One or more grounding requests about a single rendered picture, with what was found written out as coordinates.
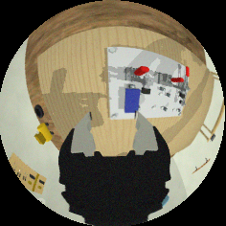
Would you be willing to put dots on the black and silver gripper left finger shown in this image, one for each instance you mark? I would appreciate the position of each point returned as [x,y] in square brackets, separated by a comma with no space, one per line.
[78,144]

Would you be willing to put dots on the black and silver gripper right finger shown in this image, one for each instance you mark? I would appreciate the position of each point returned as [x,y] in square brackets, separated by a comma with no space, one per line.
[149,142]

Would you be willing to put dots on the white fixture plate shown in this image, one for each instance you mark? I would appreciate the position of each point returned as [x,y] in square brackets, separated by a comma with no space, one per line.
[127,57]

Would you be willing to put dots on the blue rectangular plate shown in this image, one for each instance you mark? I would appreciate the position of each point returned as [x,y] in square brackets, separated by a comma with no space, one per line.
[131,100]

